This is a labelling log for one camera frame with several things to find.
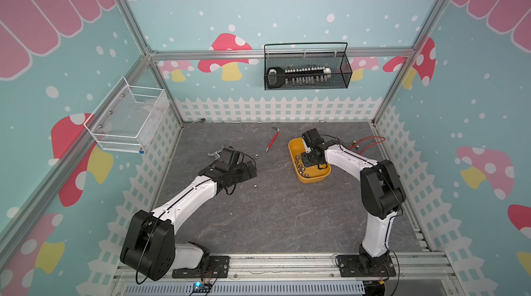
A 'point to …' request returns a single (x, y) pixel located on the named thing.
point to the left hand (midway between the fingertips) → (248, 175)
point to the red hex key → (274, 137)
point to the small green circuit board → (198, 286)
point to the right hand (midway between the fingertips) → (309, 158)
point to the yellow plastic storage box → (305, 174)
